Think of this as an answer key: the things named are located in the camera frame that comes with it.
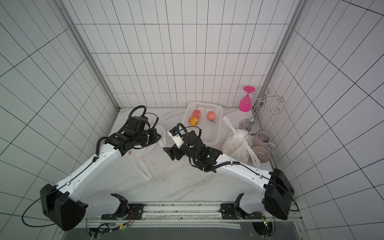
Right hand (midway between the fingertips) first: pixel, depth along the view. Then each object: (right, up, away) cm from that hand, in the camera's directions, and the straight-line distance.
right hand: (170, 139), depth 74 cm
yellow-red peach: (+12, +9, +30) cm, 33 cm away
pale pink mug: (+58, -3, +23) cm, 63 cm away
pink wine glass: (+50, +21, +33) cm, 63 cm away
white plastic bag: (-19, -9, +5) cm, 22 cm away
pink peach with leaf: (+25, +13, +33) cm, 43 cm away
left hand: (-6, 0, +4) cm, 8 cm away
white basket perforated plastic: (+21, +11, +36) cm, 43 cm away
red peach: (+14, +15, +36) cm, 41 cm away
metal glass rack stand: (+53, +6, +29) cm, 61 cm away
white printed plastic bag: (+36, -5, +8) cm, 37 cm away
